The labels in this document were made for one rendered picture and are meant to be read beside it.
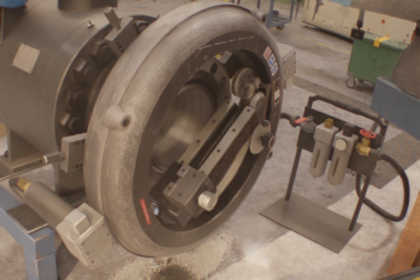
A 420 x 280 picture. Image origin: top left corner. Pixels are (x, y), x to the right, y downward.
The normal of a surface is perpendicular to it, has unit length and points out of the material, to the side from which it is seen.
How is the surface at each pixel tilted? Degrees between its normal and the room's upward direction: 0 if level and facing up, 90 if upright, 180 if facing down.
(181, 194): 38
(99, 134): 75
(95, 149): 80
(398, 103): 90
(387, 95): 90
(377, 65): 90
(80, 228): 90
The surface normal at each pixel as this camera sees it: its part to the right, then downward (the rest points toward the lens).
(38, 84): -0.57, 0.00
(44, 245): 0.77, 0.36
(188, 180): -0.28, -0.55
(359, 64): -0.58, 0.28
